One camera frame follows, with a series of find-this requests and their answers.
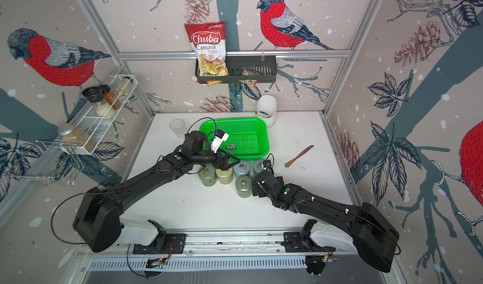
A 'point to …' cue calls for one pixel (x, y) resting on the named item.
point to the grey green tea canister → (243, 186)
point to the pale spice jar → (124, 87)
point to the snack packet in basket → (245, 72)
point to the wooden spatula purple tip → (305, 151)
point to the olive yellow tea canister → (224, 177)
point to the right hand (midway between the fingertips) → (261, 181)
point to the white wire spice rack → (90, 122)
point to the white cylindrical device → (266, 108)
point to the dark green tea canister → (208, 175)
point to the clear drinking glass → (178, 126)
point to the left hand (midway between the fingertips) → (237, 155)
